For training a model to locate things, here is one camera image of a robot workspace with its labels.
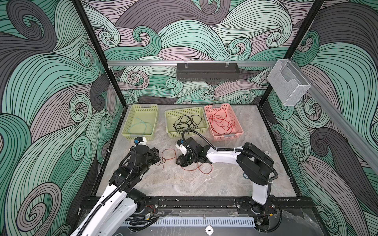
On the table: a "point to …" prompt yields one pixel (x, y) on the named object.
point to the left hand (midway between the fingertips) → (159, 149)
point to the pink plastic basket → (236, 132)
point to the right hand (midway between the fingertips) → (177, 162)
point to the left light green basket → (141, 121)
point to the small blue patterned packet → (267, 153)
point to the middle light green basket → (172, 115)
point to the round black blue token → (245, 176)
